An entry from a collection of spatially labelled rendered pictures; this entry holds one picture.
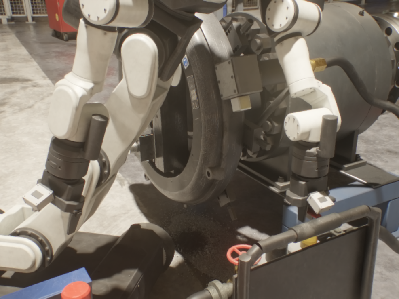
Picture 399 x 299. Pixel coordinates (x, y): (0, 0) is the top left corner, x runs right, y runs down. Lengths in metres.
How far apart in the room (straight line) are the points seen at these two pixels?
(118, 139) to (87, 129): 0.21
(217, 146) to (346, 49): 0.67
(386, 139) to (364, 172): 1.20
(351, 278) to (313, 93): 0.45
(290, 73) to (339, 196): 0.81
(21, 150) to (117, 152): 1.87
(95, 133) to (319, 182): 0.55
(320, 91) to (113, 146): 0.53
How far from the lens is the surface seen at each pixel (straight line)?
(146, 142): 1.70
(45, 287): 0.83
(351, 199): 1.88
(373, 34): 1.98
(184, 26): 1.08
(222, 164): 1.45
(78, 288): 0.63
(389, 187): 2.02
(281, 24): 1.14
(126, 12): 0.92
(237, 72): 1.29
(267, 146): 1.39
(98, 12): 0.91
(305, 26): 1.18
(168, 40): 1.13
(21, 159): 2.94
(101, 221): 2.17
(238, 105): 1.31
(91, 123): 1.00
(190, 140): 1.77
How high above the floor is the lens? 1.07
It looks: 22 degrees down
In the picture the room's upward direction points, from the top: straight up
